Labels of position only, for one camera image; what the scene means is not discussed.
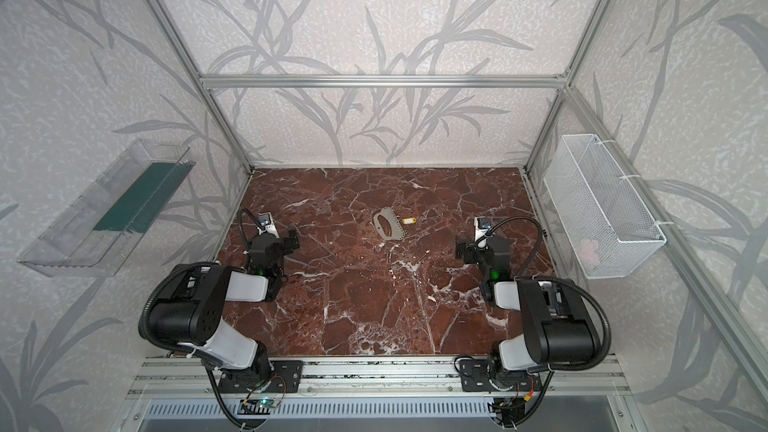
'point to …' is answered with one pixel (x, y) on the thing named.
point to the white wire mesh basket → (611, 235)
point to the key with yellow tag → (409, 221)
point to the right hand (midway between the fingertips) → (474, 226)
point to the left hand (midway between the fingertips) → (278, 219)
